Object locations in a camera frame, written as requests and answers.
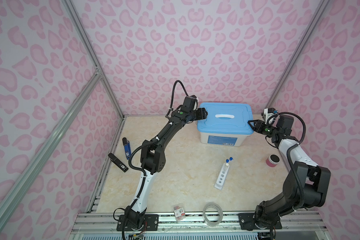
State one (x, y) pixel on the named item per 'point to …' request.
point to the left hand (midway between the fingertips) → (205, 111)
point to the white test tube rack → (222, 177)
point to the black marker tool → (118, 162)
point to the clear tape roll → (212, 204)
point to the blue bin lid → (231, 118)
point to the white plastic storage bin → (217, 139)
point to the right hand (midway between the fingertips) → (253, 120)
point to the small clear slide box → (179, 213)
